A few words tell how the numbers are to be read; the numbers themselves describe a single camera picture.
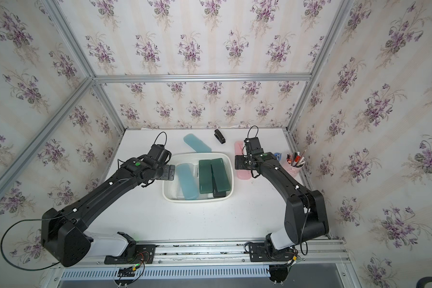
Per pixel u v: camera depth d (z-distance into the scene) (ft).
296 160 3.02
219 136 3.74
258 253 2.40
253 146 2.22
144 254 2.40
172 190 3.00
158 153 2.02
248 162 2.09
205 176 3.11
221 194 2.91
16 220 1.24
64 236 1.25
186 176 3.24
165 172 2.40
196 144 3.71
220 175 3.08
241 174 2.73
